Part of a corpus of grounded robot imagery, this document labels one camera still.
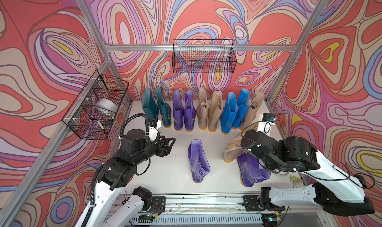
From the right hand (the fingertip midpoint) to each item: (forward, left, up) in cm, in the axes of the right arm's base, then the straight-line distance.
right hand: (246, 137), depth 60 cm
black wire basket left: (+22, +75, -6) cm, 79 cm away
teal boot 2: (+26, +38, -9) cm, 47 cm away
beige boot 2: (+27, +8, -10) cm, 30 cm away
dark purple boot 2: (+23, +23, -12) cm, 35 cm away
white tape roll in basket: (+22, +65, +1) cm, 68 cm away
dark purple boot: (+22, +29, -7) cm, 38 cm away
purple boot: (+3, +19, -33) cm, 38 cm away
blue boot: (+22, +1, -10) cm, 25 cm away
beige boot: (+25, +16, -10) cm, 31 cm away
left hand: (+2, +31, -3) cm, 31 cm away
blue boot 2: (+26, -7, -7) cm, 28 cm away
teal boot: (+27, +45, -6) cm, 53 cm away
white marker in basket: (+13, +68, -6) cm, 69 cm away
